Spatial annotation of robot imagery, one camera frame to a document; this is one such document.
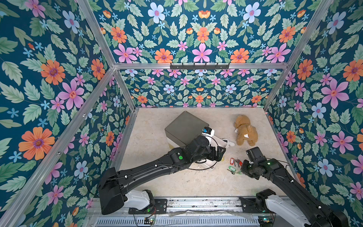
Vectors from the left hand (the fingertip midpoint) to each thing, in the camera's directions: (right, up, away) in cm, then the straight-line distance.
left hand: (221, 148), depth 69 cm
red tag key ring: (+12, -13, +22) cm, 28 cm away
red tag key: (+16, -14, +21) cm, 30 cm away
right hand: (+15, -15, +13) cm, 24 cm away
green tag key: (+10, -17, +18) cm, 27 cm away
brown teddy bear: (+20, +7, +20) cm, 29 cm away
